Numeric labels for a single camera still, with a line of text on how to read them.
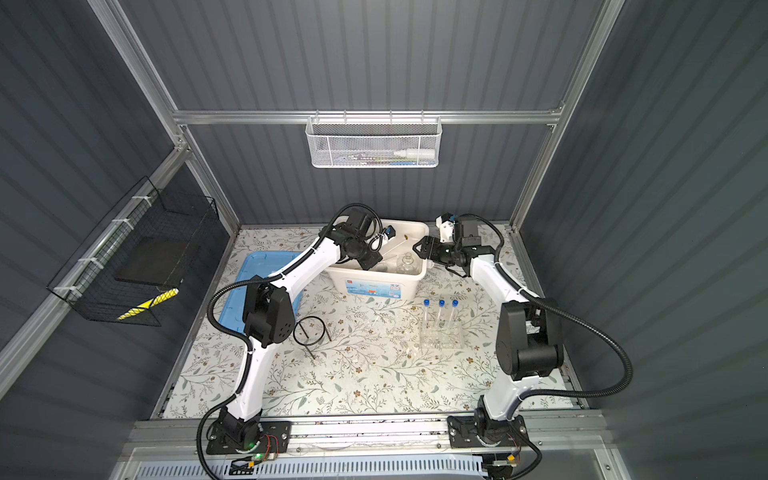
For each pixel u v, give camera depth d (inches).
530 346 18.7
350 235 29.2
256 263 42.8
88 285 24.3
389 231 33.9
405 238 38.1
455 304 31.7
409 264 40.4
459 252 27.7
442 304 31.7
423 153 34.6
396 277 34.1
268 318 22.8
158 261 28.4
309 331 35.9
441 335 35.9
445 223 32.7
